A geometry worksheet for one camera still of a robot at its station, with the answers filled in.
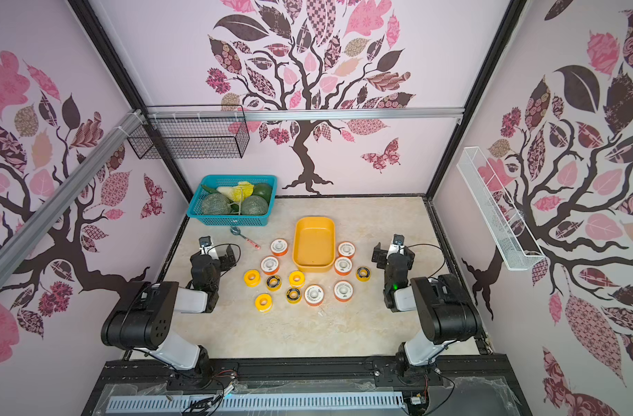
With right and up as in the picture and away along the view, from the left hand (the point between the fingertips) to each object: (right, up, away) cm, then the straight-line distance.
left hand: (216, 251), depth 94 cm
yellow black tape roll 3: (+55, -9, +1) cm, 56 cm away
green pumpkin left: (-4, +18, +9) cm, 21 cm away
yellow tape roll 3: (+19, -17, -6) cm, 26 cm away
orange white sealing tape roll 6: (+47, -14, -4) cm, 49 cm away
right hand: (+65, +2, 0) cm, 65 cm away
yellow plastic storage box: (+36, +2, +9) cm, 37 cm away
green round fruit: (+14, +25, +17) cm, 33 cm away
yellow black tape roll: (+21, -11, -1) cm, 24 cm away
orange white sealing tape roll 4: (+47, -6, +2) cm, 48 cm away
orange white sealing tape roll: (+22, +1, +7) cm, 23 cm away
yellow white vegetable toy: (+2, +24, +19) cm, 31 cm away
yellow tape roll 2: (+30, -10, -1) cm, 32 cm away
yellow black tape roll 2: (+29, -15, -5) cm, 33 cm away
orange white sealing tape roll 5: (+36, -15, -5) cm, 40 cm away
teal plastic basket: (-15, +27, +20) cm, 37 cm away
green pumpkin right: (+11, +17, +10) cm, 23 cm away
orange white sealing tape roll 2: (+49, 0, +7) cm, 49 cm away
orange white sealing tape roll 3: (+19, -6, +2) cm, 20 cm away
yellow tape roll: (+13, -10, -1) cm, 17 cm away
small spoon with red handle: (+3, +7, +13) cm, 15 cm away
